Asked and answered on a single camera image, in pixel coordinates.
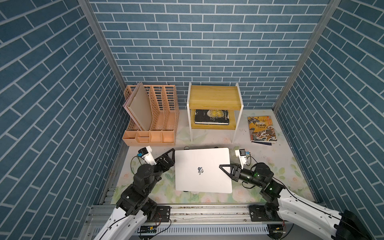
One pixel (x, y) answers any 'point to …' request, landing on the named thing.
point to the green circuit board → (147, 229)
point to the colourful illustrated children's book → (261, 129)
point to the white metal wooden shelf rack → (214, 107)
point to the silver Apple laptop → (198, 170)
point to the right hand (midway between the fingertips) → (222, 168)
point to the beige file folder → (141, 105)
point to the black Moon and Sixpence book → (212, 117)
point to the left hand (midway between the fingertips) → (174, 153)
